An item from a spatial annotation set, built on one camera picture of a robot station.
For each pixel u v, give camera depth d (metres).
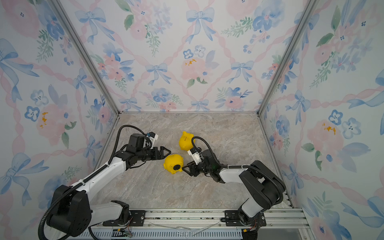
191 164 0.78
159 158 0.73
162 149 0.75
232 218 0.73
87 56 0.86
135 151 0.65
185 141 0.93
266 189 0.45
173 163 0.84
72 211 0.40
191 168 0.77
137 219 0.73
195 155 0.79
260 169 0.49
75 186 0.43
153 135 0.78
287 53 0.85
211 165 0.70
